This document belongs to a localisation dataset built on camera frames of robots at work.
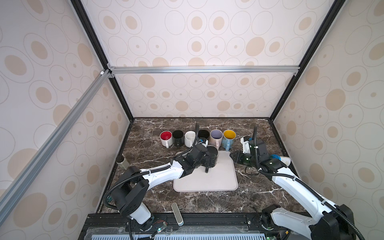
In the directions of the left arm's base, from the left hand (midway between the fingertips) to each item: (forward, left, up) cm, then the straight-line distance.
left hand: (215, 155), depth 83 cm
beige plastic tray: (-7, -5, -15) cm, 17 cm away
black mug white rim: (+19, +23, -7) cm, 30 cm away
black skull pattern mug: (+6, 0, -3) cm, 7 cm away
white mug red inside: (+20, +32, -11) cm, 39 cm away
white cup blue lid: (+1, -43, -8) cm, 44 cm away
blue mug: (+14, -10, -5) cm, 18 cm away
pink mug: (+15, -2, -4) cm, 15 cm away
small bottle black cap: (-2, +54, -5) cm, 54 cm away
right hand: (0, -9, +1) cm, 9 cm away
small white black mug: (+20, +6, -6) cm, 22 cm away
